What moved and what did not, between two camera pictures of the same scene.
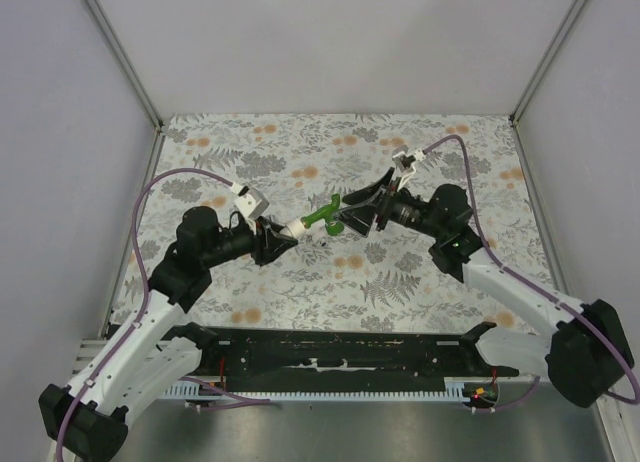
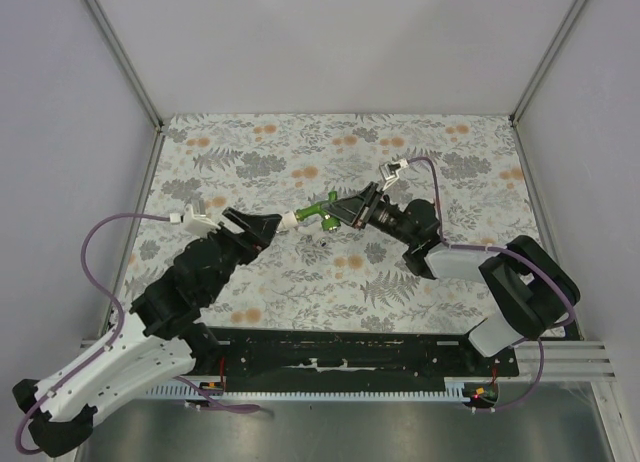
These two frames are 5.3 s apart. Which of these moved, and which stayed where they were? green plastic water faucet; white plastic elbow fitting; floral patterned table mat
Moved: green plastic water faucet; white plastic elbow fitting
Stayed: floral patterned table mat
